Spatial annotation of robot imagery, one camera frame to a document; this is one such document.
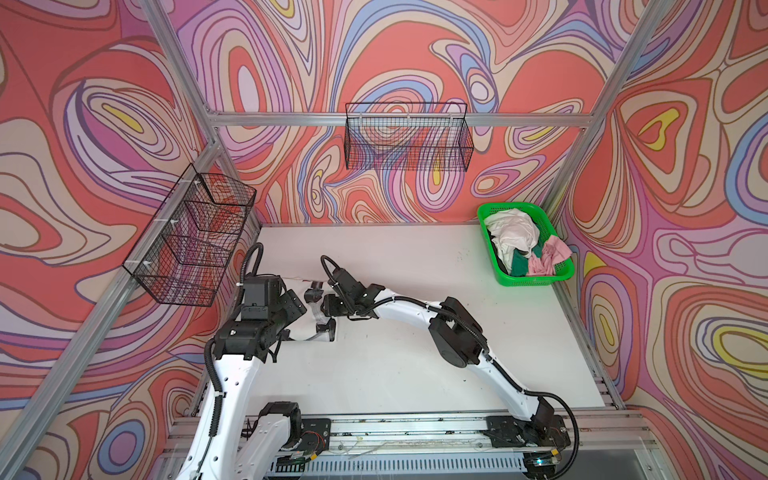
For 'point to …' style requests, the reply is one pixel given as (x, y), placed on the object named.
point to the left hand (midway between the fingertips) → (294, 303)
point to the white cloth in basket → (512, 229)
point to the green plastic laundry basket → (564, 269)
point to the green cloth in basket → (520, 260)
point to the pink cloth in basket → (554, 251)
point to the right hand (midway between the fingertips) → (331, 313)
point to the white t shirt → (308, 330)
